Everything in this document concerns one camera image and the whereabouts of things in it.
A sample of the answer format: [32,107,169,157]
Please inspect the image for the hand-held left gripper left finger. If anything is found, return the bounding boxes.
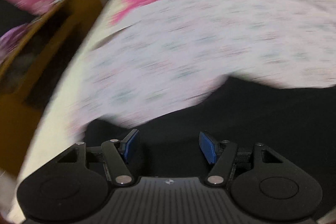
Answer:
[56,129,139,186]

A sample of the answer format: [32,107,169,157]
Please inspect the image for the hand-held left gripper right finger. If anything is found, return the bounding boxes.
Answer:
[199,131,282,186]

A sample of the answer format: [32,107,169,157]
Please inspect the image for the black pants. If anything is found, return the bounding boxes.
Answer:
[83,74,336,216]

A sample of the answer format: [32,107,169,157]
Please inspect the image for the floral printed blanket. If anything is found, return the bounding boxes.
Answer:
[5,0,336,218]

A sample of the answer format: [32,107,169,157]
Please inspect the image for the purple cloth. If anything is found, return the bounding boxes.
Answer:
[0,24,30,63]

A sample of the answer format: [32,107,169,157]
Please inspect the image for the dark screen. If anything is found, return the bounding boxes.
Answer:
[0,0,40,35]

